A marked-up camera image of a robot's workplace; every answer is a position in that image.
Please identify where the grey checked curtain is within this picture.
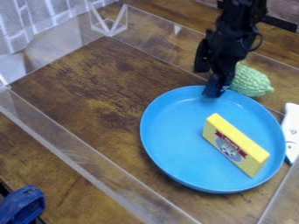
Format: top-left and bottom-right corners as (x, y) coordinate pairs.
(0, 0), (119, 56)

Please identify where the blue clamp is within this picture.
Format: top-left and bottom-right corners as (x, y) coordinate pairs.
(0, 185), (46, 224)

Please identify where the clear acrylic enclosure wall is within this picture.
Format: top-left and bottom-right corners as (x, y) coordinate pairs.
(0, 0), (286, 224)

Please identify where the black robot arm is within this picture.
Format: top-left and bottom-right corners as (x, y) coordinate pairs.
(194, 0), (267, 98)

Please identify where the white toy at right edge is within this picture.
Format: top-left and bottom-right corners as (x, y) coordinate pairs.
(282, 102), (299, 165)

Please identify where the green bumpy bitter gourd toy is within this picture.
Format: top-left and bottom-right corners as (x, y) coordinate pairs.
(230, 64), (275, 97)

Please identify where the yellow butter box toy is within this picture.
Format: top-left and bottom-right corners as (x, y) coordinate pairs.
(202, 113), (271, 178)

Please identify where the blue round plastic tray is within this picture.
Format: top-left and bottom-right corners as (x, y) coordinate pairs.
(141, 86), (286, 193)

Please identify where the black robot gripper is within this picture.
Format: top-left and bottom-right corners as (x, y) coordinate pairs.
(194, 17), (263, 98)

